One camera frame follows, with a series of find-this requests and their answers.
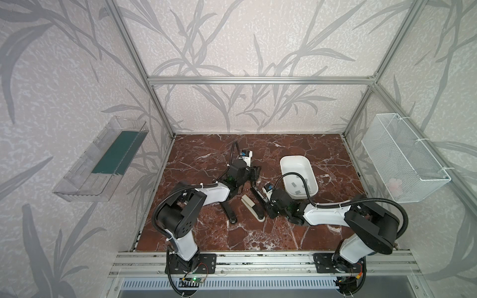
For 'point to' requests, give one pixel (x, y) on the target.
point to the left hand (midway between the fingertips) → (261, 162)
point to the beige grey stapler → (249, 204)
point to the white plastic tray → (299, 164)
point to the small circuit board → (193, 282)
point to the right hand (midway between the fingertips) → (266, 197)
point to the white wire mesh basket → (411, 171)
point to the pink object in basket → (395, 185)
